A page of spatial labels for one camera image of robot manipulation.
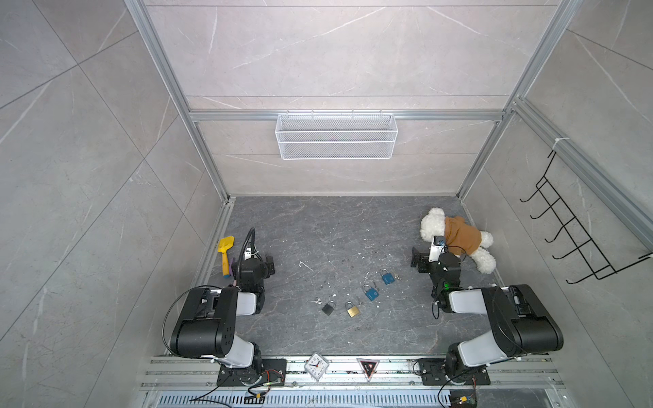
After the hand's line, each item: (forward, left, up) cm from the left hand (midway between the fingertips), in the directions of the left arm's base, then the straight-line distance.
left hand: (251, 253), depth 93 cm
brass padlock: (-21, -36, -6) cm, 42 cm away
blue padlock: (-15, -44, -5) cm, 47 cm away
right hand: (0, -66, +2) cm, 66 cm away
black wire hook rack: (-25, -92, +29) cm, 100 cm away
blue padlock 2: (-9, -51, -5) cm, 52 cm away
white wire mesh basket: (+39, -33, +23) cm, 57 cm away
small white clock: (-37, -24, -4) cm, 44 cm away
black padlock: (-20, -29, -6) cm, 35 cm away
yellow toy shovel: (+7, +14, -5) cm, 16 cm away
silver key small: (-17, -24, -6) cm, 30 cm away
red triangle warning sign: (-38, -40, -5) cm, 55 cm away
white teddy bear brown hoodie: (+4, -81, +1) cm, 81 cm away
